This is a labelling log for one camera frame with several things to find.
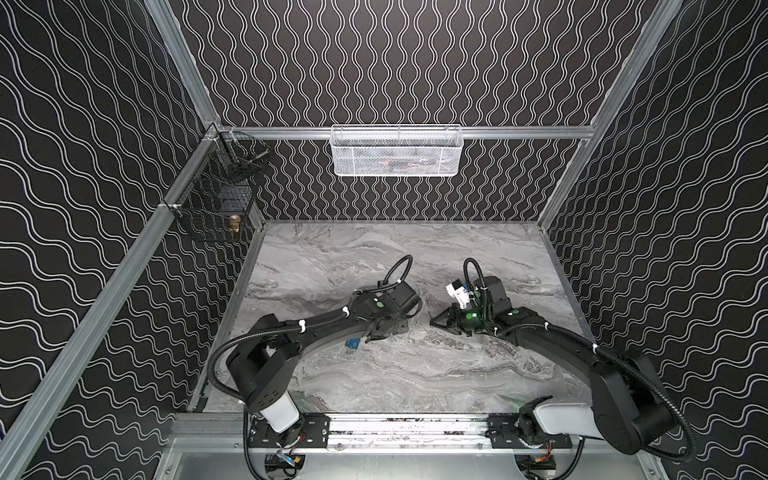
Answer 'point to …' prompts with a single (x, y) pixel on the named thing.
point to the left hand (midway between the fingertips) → (408, 328)
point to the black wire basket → (213, 198)
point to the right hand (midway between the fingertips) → (432, 323)
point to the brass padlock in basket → (234, 222)
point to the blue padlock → (353, 343)
